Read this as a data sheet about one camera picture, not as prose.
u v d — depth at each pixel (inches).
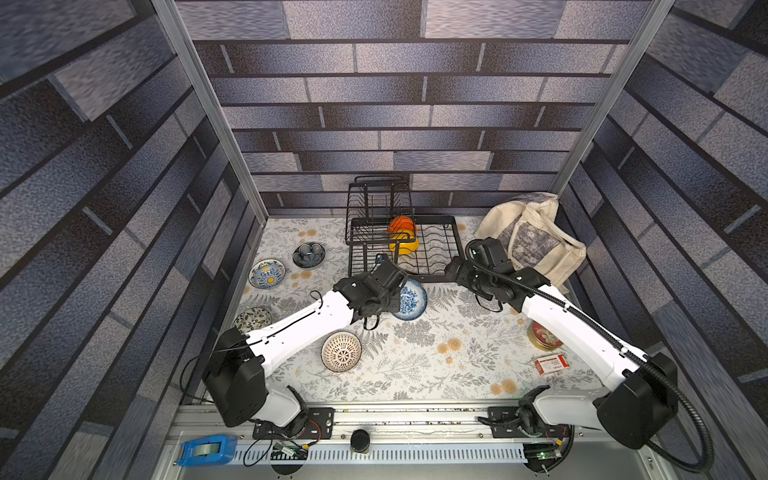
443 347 34.5
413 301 32.9
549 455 27.4
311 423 28.7
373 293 23.3
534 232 38.4
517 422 26.6
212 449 26.3
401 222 43.0
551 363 31.8
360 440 25.1
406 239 32.0
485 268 23.1
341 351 33.5
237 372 16.0
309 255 41.8
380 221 43.0
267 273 39.7
